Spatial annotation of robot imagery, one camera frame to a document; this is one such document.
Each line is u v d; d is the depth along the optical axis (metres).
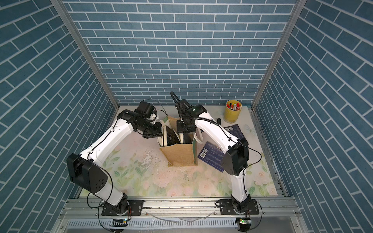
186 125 0.68
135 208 0.74
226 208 0.74
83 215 0.72
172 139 0.84
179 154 0.85
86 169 0.41
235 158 0.47
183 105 0.64
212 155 0.92
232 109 1.04
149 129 0.68
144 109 0.63
